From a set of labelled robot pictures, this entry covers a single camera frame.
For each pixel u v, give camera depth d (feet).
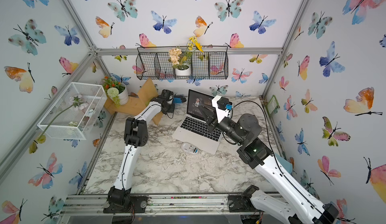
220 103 1.53
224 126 1.69
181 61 2.84
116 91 3.07
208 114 1.71
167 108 3.30
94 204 2.47
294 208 1.32
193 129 3.32
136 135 2.24
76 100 2.38
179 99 3.65
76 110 2.43
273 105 3.60
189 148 2.97
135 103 3.52
